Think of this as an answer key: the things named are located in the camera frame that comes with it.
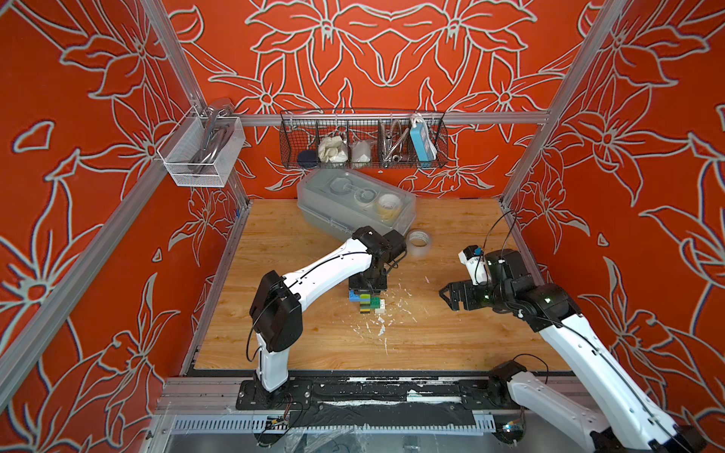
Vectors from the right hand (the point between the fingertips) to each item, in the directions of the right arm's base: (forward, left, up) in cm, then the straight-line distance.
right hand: (449, 289), depth 72 cm
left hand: (+2, +20, -8) cm, 21 cm away
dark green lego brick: (+3, +19, -15) cm, 24 cm away
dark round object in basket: (+45, +42, +9) cm, 62 cm away
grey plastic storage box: (+34, +30, -2) cm, 46 cm away
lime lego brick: (+1, +22, -9) cm, 24 cm away
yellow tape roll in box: (+32, +14, -2) cm, 35 cm away
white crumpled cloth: (+45, +34, +12) cm, 57 cm away
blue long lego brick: (+1, +25, -8) cm, 26 cm away
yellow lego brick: (+2, +22, -18) cm, 29 cm away
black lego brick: (+2, +22, -17) cm, 28 cm away
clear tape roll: (+30, +2, -20) cm, 36 cm away
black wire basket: (+53, +31, +11) cm, 62 cm away
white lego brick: (+2, +17, -17) cm, 24 cm away
